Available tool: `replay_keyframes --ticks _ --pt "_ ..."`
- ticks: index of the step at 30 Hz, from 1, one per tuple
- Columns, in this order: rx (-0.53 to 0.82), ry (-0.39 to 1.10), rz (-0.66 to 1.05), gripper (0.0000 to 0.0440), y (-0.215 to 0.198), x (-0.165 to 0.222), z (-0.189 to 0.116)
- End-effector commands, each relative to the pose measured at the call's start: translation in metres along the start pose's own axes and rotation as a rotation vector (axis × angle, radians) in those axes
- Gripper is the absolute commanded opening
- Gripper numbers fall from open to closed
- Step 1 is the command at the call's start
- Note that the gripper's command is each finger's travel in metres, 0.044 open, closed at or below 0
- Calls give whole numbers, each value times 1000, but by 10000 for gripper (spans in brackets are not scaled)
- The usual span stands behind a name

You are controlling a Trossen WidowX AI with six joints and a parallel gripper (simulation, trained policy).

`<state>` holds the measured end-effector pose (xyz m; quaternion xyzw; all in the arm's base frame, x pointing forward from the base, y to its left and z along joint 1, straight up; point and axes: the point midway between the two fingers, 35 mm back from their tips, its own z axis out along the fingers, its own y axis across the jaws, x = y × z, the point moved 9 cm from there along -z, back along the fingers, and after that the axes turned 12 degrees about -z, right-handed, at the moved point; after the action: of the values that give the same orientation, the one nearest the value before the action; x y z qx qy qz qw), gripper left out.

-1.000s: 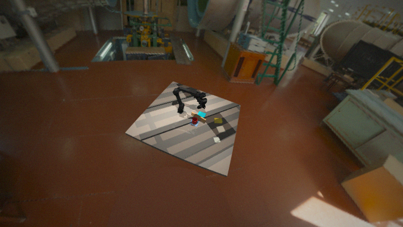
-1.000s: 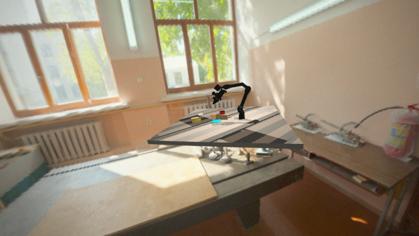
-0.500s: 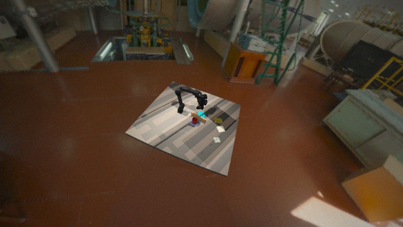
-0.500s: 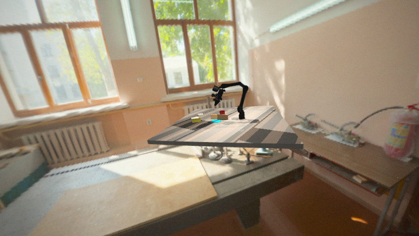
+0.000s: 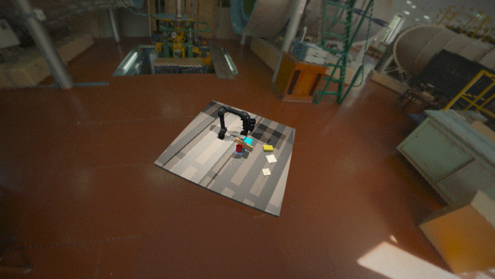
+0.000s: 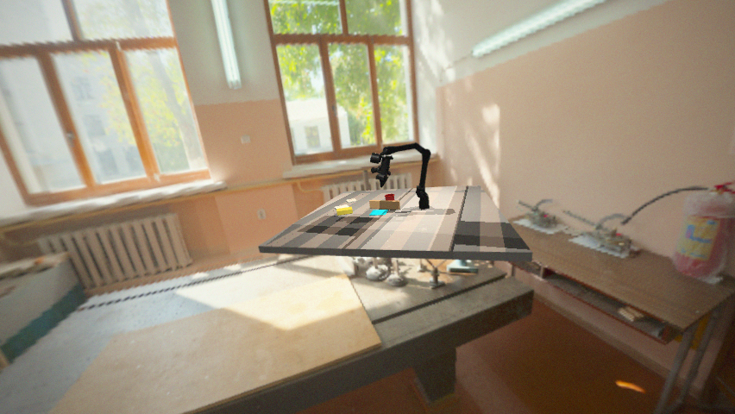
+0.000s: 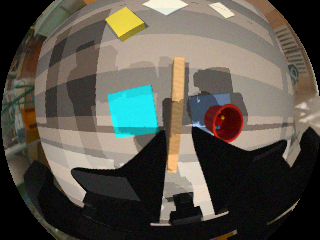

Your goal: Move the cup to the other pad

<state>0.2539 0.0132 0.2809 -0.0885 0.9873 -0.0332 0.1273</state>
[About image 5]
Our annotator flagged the yellow block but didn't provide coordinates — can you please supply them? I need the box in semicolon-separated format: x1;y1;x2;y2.
263;145;273;152

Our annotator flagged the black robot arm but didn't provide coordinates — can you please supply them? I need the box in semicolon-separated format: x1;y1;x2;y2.
217;107;256;140

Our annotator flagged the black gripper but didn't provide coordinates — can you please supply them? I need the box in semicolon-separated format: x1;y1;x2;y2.
240;124;249;136

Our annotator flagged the tan wooden bar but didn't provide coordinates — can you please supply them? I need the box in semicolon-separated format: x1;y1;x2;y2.
235;137;253;151

